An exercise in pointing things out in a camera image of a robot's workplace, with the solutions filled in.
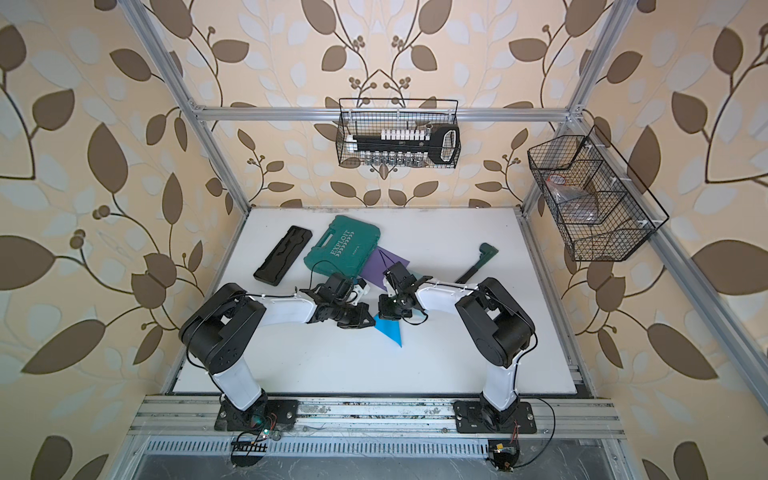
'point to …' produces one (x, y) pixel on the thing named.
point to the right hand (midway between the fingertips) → (381, 314)
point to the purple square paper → (380, 261)
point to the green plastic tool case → (344, 248)
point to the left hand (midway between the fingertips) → (372, 319)
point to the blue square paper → (391, 327)
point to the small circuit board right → (504, 453)
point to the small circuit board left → (248, 446)
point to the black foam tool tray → (284, 256)
